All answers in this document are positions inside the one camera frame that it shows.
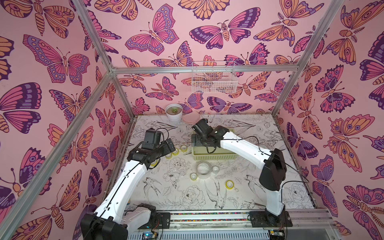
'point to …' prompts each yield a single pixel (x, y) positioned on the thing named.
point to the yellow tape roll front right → (229, 184)
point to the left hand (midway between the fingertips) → (169, 145)
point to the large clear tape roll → (203, 169)
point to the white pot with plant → (174, 112)
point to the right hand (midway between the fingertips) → (196, 142)
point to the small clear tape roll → (215, 169)
